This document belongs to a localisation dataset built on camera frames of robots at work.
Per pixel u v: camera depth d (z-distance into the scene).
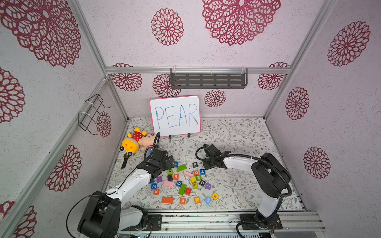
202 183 0.85
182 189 0.84
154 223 0.73
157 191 0.83
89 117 0.76
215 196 0.81
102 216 0.40
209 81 1.00
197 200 0.80
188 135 1.08
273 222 0.73
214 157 0.74
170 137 1.06
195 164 0.94
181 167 0.93
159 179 0.88
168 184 0.86
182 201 0.80
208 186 0.85
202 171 0.90
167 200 0.82
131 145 0.96
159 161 0.67
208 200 0.80
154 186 0.85
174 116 1.03
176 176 0.89
